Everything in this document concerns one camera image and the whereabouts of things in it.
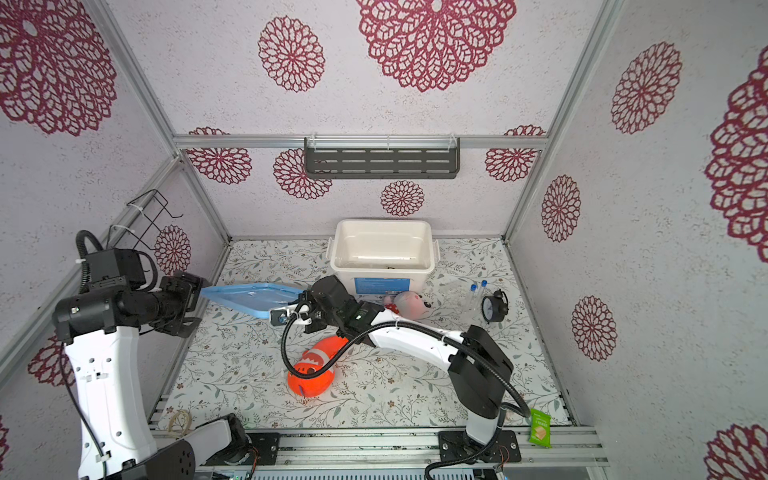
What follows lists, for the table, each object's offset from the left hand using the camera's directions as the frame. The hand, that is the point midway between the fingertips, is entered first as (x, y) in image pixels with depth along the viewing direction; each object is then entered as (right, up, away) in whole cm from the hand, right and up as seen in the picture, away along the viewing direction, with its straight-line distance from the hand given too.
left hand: (207, 301), depth 66 cm
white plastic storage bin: (+38, +11, +53) cm, 66 cm away
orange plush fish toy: (+20, -17, +13) cm, 30 cm away
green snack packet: (+79, -34, +10) cm, 87 cm away
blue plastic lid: (+4, -1, +17) cm, 18 cm away
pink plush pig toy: (+47, -4, +26) cm, 54 cm away
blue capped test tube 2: (+70, -2, +35) cm, 78 cm away
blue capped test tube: (+69, +2, +21) cm, 72 cm away
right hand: (+17, +2, +9) cm, 19 cm away
